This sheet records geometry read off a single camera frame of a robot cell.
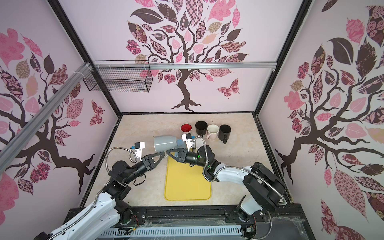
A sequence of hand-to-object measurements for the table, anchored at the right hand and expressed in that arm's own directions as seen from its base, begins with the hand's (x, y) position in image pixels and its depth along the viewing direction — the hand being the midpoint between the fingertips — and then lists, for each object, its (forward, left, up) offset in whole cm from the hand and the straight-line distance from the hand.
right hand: (167, 153), depth 68 cm
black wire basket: (+52, +26, +9) cm, 59 cm away
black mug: (+25, -33, -18) cm, 45 cm away
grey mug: (+4, +1, +3) cm, 5 cm away
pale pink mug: (+29, -25, -20) cm, 43 cm away
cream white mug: (+30, -7, -18) cm, 36 cm away
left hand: (-1, +1, -2) cm, 2 cm away
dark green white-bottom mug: (+31, -17, -18) cm, 40 cm away
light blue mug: (+4, -6, +2) cm, 8 cm away
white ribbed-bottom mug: (+6, -14, -1) cm, 16 cm away
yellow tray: (-5, -7, -25) cm, 26 cm away
